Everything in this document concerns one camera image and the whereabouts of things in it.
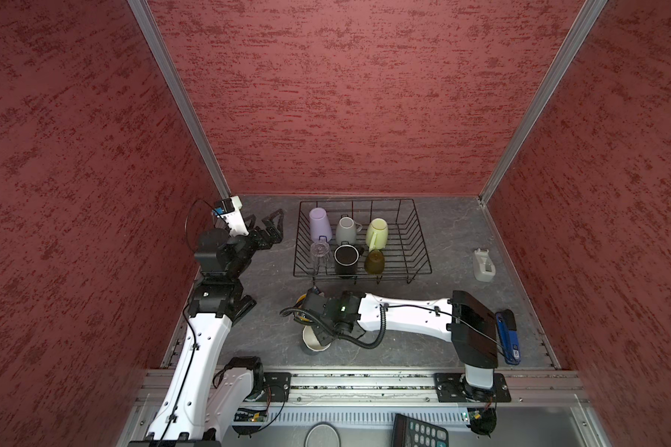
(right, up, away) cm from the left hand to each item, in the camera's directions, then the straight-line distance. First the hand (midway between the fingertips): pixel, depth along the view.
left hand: (269, 219), depth 70 cm
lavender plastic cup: (+11, -2, +27) cm, 29 cm away
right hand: (+14, -34, +8) cm, 38 cm away
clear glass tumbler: (+11, -12, +22) cm, 28 cm away
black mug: (+20, -12, +18) cm, 30 cm away
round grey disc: (+14, -54, -1) cm, 56 cm away
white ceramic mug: (+20, -4, +26) cm, 33 cm away
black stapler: (-12, -27, +16) cm, 33 cm away
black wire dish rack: (+26, -7, +36) cm, 45 cm away
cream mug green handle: (+31, -5, +25) cm, 40 cm away
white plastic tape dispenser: (+69, -17, +27) cm, 76 cm away
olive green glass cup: (+30, -14, +23) cm, 40 cm away
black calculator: (+35, -53, -3) cm, 64 cm away
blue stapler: (+68, -35, +11) cm, 78 cm away
